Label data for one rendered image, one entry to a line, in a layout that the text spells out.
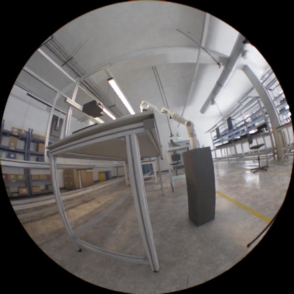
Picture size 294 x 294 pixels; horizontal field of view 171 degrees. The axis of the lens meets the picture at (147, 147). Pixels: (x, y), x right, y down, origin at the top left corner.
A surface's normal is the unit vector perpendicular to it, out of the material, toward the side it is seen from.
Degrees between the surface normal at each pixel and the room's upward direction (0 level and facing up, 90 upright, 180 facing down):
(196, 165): 90
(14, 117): 90
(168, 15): 180
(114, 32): 180
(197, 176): 90
